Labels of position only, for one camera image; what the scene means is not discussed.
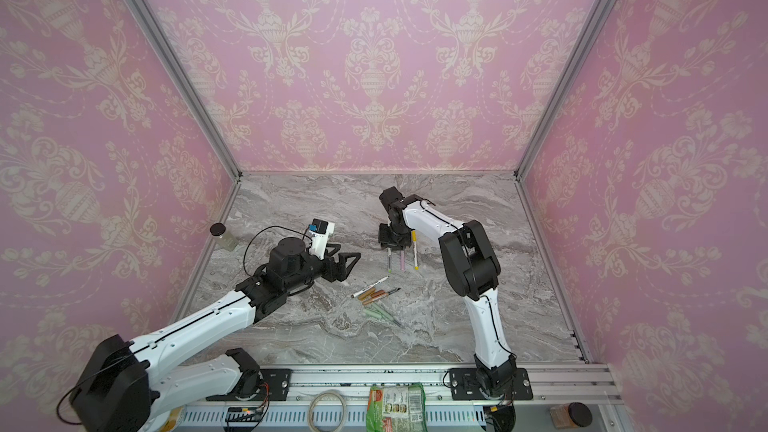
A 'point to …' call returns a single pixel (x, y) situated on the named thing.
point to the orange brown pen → (379, 295)
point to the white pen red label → (374, 284)
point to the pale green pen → (386, 314)
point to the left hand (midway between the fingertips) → (351, 254)
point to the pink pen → (402, 260)
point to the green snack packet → (397, 408)
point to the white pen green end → (389, 260)
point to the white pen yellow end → (414, 240)
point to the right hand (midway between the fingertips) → (386, 245)
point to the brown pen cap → (367, 293)
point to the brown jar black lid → (571, 415)
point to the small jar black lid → (217, 229)
